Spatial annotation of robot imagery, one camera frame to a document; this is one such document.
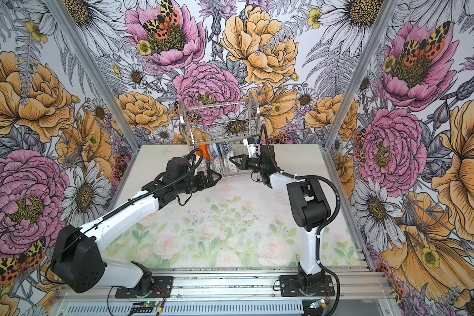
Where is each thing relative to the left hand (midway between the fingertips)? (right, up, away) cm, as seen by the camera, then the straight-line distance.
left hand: (213, 184), depth 82 cm
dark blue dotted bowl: (+3, +17, +21) cm, 27 cm away
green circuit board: (-21, -42, -11) cm, 48 cm away
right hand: (+6, +9, +9) cm, 14 cm away
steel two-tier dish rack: (-1, +28, +34) cm, 44 cm away
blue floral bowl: (-2, +15, +20) cm, 25 cm away
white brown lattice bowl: (-1, +8, +13) cm, 15 cm away
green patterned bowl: (+6, +8, +10) cm, 14 cm away
